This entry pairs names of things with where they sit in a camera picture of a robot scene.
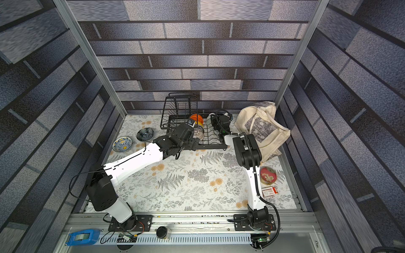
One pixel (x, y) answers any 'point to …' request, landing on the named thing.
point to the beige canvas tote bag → (259, 120)
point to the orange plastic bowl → (200, 119)
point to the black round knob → (161, 232)
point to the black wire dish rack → (176, 109)
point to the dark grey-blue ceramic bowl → (145, 134)
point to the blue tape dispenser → (83, 237)
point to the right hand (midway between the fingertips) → (210, 113)
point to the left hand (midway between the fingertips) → (190, 135)
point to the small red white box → (268, 191)
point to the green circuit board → (258, 238)
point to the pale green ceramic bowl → (208, 120)
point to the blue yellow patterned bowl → (122, 144)
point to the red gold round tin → (268, 175)
